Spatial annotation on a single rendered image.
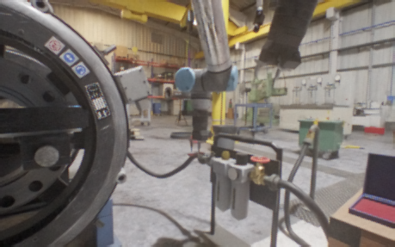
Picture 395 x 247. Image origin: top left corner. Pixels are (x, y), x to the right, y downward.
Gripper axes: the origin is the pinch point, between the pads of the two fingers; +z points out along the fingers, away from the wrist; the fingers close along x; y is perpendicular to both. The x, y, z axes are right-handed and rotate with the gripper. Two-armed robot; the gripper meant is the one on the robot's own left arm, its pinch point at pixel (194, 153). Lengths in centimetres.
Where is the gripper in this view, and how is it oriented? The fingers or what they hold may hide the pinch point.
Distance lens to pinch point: 92.6
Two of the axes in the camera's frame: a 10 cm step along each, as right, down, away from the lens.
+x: -6.1, -0.8, 7.9
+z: -0.2, 10.0, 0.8
